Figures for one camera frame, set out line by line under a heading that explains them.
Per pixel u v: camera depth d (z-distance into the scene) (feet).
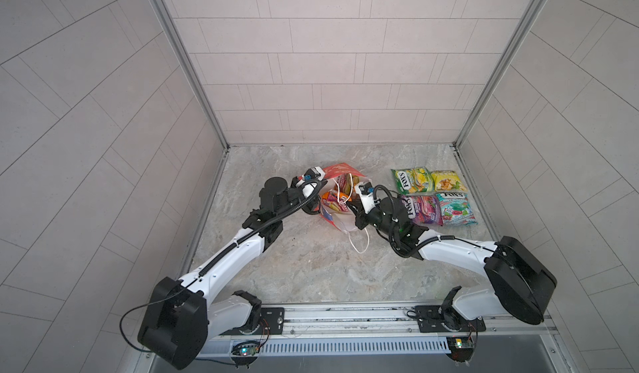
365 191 2.25
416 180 3.34
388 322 2.37
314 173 2.02
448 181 3.23
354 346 2.23
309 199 2.19
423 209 3.00
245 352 2.12
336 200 2.70
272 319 2.32
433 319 2.33
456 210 3.01
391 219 1.99
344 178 3.13
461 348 2.23
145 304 1.22
